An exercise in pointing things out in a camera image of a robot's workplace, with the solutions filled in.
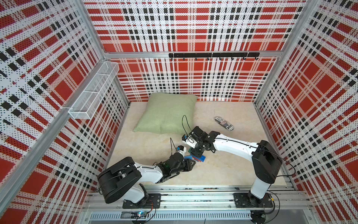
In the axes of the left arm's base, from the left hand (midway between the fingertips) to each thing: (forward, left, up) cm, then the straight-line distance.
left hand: (195, 162), depth 85 cm
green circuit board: (-26, +30, 0) cm, 40 cm away
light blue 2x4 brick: (+4, +4, -1) cm, 5 cm away
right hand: (+6, -1, +4) cm, 8 cm away
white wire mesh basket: (+32, +74, +18) cm, 83 cm away
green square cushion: (+31, +19, +11) cm, 38 cm away
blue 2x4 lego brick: (+1, -4, +3) cm, 5 cm away
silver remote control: (+30, -23, 0) cm, 38 cm away
